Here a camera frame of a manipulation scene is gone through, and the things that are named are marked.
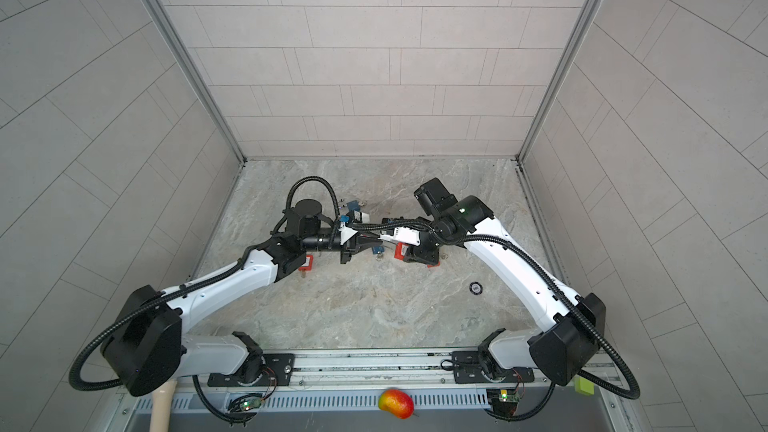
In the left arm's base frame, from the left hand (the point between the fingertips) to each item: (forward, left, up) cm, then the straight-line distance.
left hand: (385, 239), depth 71 cm
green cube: (-28, -46, -17) cm, 56 cm away
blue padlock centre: (+7, +3, -20) cm, 21 cm away
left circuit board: (-31, +30, -16) cm, 46 cm away
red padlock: (-3, -3, 0) cm, 4 cm away
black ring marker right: (-4, -26, -21) cm, 33 cm away
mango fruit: (-31, -3, -16) cm, 35 cm away
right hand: (-1, -6, -3) cm, 6 cm away
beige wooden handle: (-32, +48, -17) cm, 60 cm away
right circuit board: (-30, -28, -20) cm, 46 cm away
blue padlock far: (+23, +13, -20) cm, 33 cm away
